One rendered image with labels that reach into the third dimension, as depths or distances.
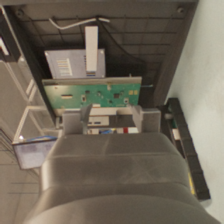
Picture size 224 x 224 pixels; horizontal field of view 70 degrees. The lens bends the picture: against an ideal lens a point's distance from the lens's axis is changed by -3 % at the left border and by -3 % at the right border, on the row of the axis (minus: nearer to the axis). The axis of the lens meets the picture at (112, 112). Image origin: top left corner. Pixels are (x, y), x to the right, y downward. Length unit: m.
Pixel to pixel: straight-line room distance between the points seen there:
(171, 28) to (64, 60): 0.15
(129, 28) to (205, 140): 0.16
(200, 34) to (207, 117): 0.09
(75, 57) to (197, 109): 0.17
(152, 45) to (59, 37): 0.13
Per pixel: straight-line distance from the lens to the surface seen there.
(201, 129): 0.20
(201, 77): 0.20
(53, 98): 0.30
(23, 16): 0.24
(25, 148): 1.63
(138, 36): 0.25
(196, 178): 0.20
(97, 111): 0.33
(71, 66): 0.26
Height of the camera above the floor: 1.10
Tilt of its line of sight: 1 degrees down
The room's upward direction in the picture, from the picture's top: 91 degrees counter-clockwise
